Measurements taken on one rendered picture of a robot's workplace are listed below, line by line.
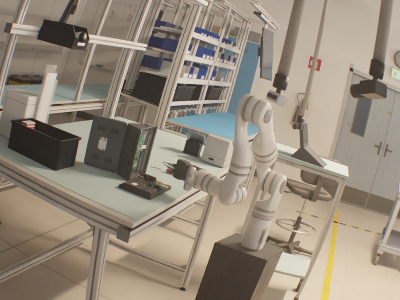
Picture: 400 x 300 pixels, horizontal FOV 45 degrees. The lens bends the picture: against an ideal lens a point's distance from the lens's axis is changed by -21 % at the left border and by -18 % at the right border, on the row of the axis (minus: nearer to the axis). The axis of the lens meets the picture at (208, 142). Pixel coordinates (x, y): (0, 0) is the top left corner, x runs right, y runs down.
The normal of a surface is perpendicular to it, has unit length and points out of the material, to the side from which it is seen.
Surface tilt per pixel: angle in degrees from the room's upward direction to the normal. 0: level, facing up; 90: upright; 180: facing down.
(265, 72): 78
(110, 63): 90
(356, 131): 90
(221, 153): 90
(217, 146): 90
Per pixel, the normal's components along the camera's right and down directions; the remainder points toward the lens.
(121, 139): 0.15, 0.18
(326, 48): -0.23, 0.07
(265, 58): 0.91, 0.11
